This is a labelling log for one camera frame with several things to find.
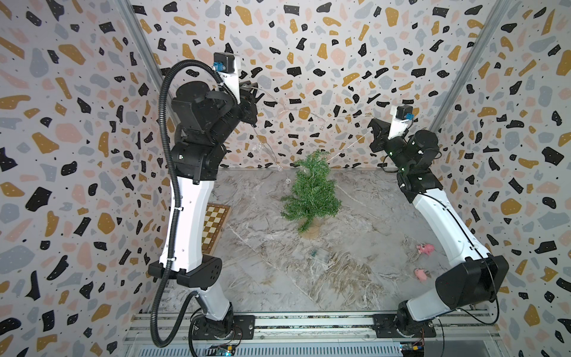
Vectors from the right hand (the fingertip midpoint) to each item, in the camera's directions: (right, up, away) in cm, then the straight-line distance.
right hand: (375, 120), depth 68 cm
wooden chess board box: (-61, -33, +32) cm, 76 cm away
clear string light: (-25, +14, +33) cm, 43 cm away
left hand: (-33, +4, -15) cm, 37 cm away
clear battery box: (-15, -48, +23) cm, 55 cm away
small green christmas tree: (-18, -24, +8) cm, 31 cm away
